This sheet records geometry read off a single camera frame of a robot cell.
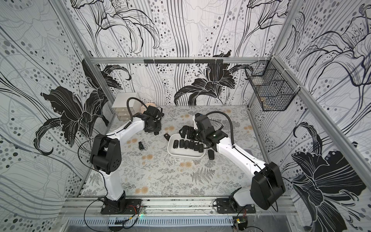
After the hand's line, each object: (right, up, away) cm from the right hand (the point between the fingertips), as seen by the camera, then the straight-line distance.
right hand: (187, 131), depth 81 cm
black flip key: (-4, -9, +14) cm, 18 cm away
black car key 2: (-1, -10, +15) cm, 18 cm away
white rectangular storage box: (-5, -12, +14) cm, 19 cm away
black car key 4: (+6, -11, +13) cm, 18 cm away
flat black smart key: (+15, -15, +10) cm, 24 cm away
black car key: (-8, -9, +15) cm, 19 cm away
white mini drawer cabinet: (-51, +17, +26) cm, 60 cm away
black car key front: (+9, -12, +12) cm, 19 cm away
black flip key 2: (-14, -5, +20) cm, 25 cm away
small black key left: (-31, -11, +14) cm, 36 cm away
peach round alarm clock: (-26, +14, +4) cm, 30 cm away
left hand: (-20, 0, +15) cm, 25 cm away
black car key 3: (+3, -10, +14) cm, 18 cm away
